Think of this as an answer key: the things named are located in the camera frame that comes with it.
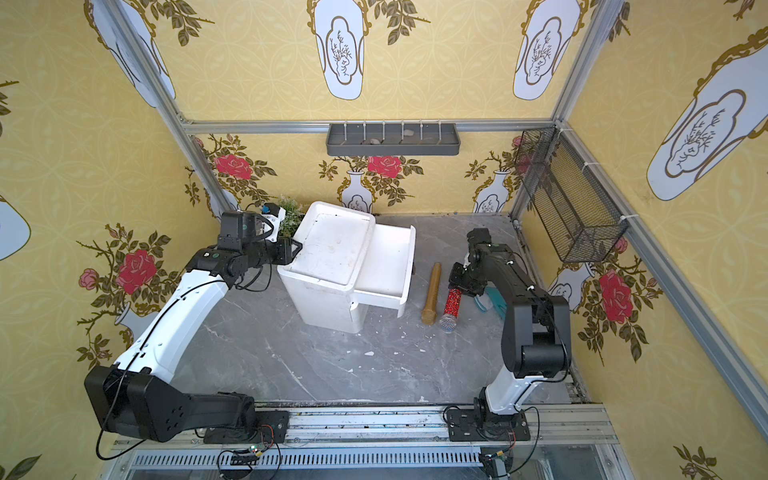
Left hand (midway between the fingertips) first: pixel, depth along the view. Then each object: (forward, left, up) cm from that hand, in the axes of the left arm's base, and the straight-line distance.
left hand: (295, 244), depth 80 cm
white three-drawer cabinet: (-12, -8, 0) cm, 15 cm away
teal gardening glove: (-6, -57, -22) cm, 62 cm away
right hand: (-4, -43, -17) cm, 47 cm away
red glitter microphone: (-17, -41, -13) cm, 46 cm away
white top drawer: (-2, -25, -10) cm, 27 cm away
